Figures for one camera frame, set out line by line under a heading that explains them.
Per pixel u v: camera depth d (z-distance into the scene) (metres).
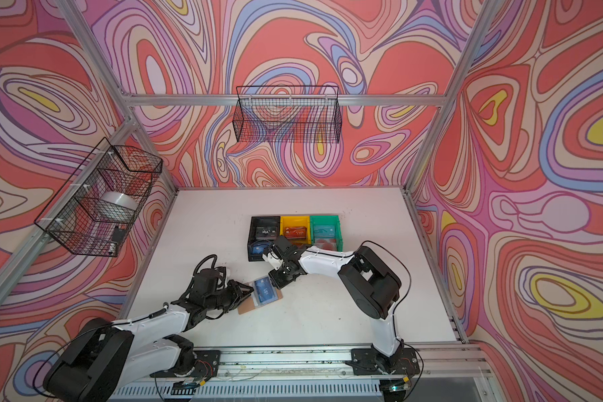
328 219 1.02
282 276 0.79
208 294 0.70
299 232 1.02
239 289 0.80
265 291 0.86
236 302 0.78
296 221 0.98
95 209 0.73
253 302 0.85
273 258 0.82
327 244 0.99
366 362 0.73
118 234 0.73
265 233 1.02
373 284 0.50
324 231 1.02
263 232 1.02
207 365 0.73
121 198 0.74
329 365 0.75
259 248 0.99
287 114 0.98
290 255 0.72
